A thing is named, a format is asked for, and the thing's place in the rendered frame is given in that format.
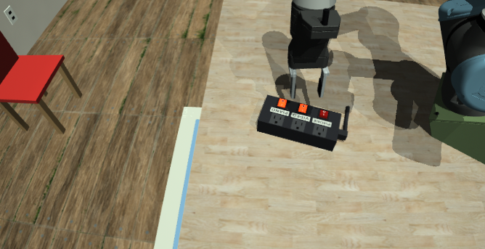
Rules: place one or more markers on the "black power strip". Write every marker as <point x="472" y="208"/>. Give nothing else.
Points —
<point x="302" y="123"/>

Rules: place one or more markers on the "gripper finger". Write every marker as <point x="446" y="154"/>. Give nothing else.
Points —
<point x="293" y="75"/>
<point x="322" y="81"/>

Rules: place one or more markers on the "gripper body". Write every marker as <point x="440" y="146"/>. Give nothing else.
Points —
<point x="311" y="31"/>

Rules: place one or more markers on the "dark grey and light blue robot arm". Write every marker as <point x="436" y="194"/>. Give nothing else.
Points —
<point x="464" y="51"/>

